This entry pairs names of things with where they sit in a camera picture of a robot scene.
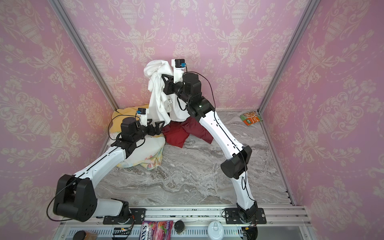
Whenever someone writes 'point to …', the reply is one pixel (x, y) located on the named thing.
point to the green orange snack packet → (251, 117)
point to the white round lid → (215, 230)
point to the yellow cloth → (119, 114)
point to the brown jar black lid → (85, 235)
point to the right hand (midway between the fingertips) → (163, 74)
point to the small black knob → (179, 226)
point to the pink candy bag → (156, 230)
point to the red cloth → (177, 135)
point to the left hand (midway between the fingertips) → (158, 121)
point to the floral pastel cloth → (148, 153)
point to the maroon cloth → (196, 129)
